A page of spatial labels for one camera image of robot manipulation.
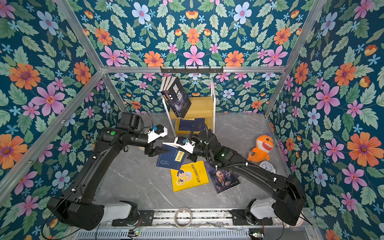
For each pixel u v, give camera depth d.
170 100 0.80
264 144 0.92
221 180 0.84
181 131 1.02
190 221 0.72
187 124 1.04
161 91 0.76
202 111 0.93
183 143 0.58
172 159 0.75
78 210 0.37
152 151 0.61
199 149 0.61
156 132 0.57
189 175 0.86
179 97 0.86
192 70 0.92
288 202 0.39
